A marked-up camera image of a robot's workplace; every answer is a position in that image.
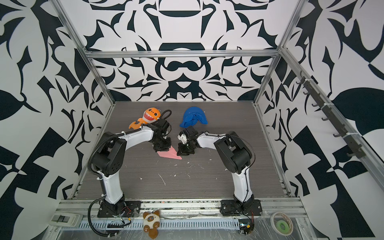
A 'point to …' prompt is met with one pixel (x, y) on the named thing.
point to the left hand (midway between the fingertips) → (170, 146)
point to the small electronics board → (244, 226)
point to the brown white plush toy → (151, 222)
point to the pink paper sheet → (172, 153)
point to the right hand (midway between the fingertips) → (178, 153)
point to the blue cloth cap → (192, 116)
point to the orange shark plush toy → (149, 116)
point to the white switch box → (66, 219)
